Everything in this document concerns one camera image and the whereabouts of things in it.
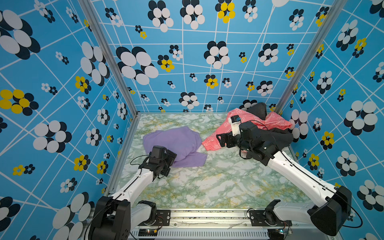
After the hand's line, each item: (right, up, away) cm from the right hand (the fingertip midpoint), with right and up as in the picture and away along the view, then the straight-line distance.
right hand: (224, 134), depth 77 cm
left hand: (-27, -15, +11) cm, 33 cm away
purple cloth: (-24, -6, +26) cm, 36 cm away
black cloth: (+43, -4, +24) cm, 49 cm away
